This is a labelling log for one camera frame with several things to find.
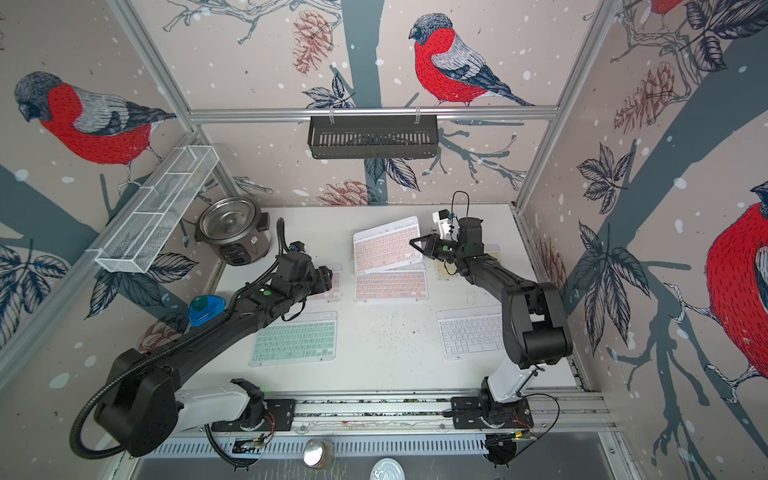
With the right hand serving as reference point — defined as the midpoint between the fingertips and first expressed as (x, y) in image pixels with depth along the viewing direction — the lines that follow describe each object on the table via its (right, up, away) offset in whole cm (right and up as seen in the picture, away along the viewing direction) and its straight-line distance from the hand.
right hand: (414, 240), depth 88 cm
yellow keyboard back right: (+9, -9, -6) cm, 14 cm away
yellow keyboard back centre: (-20, -3, +10) cm, 23 cm away
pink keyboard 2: (-8, -2, +4) cm, 10 cm away
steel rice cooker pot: (-63, +3, +16) cm, 65 cm away
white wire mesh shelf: (-69, +8, -10) cm, 71 cm away
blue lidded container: (-61, -19, -5) cm, 64 cm away
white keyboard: (+17, -28, 0) cm, 33 cm away
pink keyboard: (-4, -15, +10) cm, 18 cm away
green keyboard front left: (-31, -29, -1) cm, 42 cm away
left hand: (-25, -8, -3) cm, 26 cm away
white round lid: (-7, -48, -26) cm, 55 cm away
